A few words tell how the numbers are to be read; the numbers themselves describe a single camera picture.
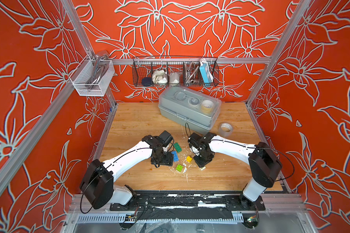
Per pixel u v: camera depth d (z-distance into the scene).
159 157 0.67
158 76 0.92
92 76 0.83
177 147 0.93
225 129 1.04
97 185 0.41
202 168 0.83
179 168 0.81
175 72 0.95
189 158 0.87
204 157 0.71
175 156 0.88
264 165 0.45
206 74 0.87
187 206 0.73
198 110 0.90
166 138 0.65
